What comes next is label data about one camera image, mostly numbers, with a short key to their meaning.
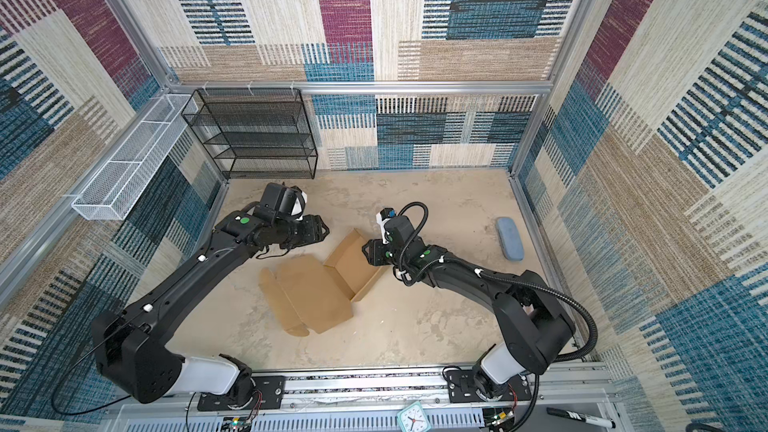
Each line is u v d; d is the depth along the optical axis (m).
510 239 0.99
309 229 0.70
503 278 0.48
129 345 0.39
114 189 0.72
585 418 0.69
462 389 0.73
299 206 0.64
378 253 0.76
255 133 1.09
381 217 0.79
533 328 0.43
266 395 0.73
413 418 0.69
